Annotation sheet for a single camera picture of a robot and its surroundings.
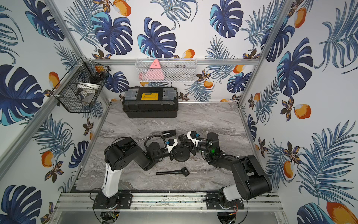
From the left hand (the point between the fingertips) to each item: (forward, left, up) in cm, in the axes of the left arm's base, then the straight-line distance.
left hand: (183, 145), depth 86 cm
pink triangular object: (+38, +21, +26) cm, 51 cm away
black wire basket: (+18, +61, +25) cm, 69 cm away
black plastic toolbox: (+28, +25, +8) cm, 38 cm away
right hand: (+1, 0, +4) cm, 4 cm away
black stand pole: (-13, -1, -8) cm, 15 cm away
